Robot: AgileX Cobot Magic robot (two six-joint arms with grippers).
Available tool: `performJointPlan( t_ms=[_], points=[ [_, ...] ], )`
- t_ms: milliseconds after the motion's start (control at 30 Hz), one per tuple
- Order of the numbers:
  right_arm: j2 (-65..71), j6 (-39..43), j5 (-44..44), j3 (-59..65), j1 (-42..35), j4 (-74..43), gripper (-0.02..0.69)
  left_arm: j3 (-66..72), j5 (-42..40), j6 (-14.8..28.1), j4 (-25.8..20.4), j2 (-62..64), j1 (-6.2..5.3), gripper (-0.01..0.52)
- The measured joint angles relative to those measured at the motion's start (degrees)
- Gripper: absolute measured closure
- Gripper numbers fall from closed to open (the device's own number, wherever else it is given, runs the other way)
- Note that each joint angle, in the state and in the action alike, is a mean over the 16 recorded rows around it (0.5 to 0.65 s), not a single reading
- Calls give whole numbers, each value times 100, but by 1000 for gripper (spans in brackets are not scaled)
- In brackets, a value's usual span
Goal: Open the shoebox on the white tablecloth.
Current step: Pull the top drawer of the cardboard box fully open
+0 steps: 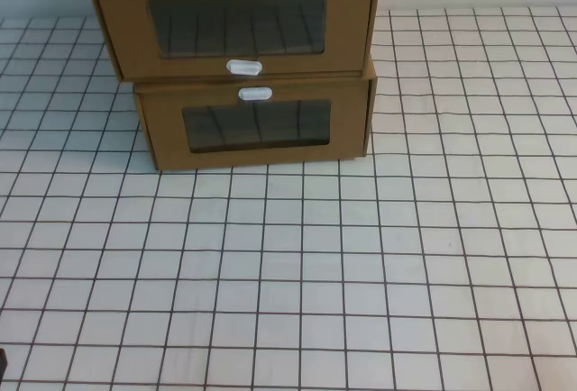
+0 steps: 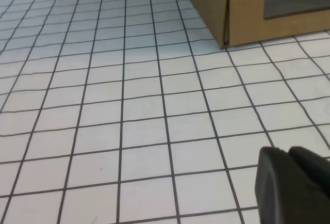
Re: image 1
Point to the brown cardboard shoebox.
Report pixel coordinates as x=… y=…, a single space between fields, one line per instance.
x=191 y=124
x=154 y=40

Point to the white grid tablecloth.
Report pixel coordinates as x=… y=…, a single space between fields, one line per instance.
x=445 y=259

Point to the black object at left edge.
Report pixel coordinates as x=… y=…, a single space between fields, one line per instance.
x=3 y=363

